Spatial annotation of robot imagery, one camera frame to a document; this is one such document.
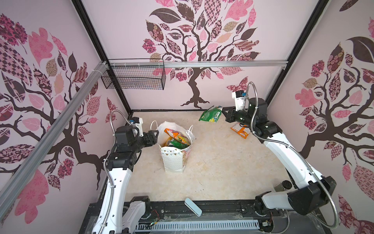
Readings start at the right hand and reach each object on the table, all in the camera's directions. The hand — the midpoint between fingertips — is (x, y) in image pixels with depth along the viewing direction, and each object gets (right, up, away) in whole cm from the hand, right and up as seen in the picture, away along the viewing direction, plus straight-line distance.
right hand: (221, 107), depth 71 cm
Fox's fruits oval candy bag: (-23, -15, +8) cm, 29 cm away
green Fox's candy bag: (-4, -4, +1) cm, 6 cm away
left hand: (-35, -15, +2) cm, 38 cm away
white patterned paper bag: (-24, -27, +3) cm, 36 cm away
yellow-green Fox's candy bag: (-23, -20, +10) cm, 32 cm away
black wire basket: (-46, +25, +23) cm, 58 cm away
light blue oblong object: (-14, -51, 0) cm, 53 cm away
